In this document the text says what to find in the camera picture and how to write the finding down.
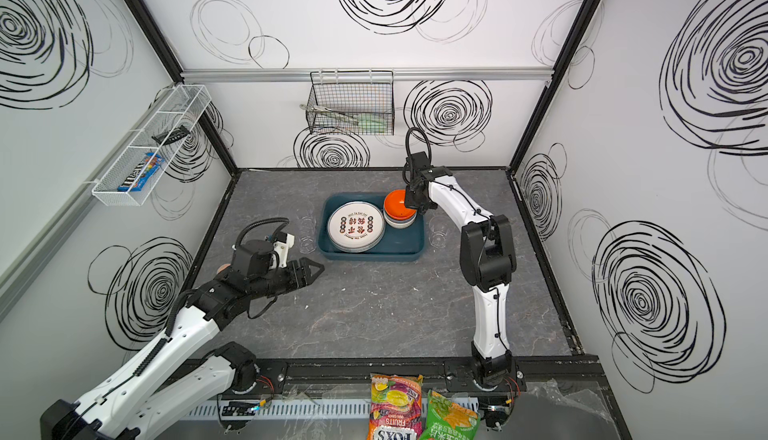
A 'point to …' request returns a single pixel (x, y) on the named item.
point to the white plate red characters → (356, 226)
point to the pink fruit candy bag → (395, 407)
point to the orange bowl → (394, 205)
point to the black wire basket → (365, 95)
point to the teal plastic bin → (397, 245)
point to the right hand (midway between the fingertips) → (412, 201)
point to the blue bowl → (400, 220)
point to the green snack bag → (447, 420)
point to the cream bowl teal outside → (397, 225)
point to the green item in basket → (372, 123)
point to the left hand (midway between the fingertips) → (319, 271)
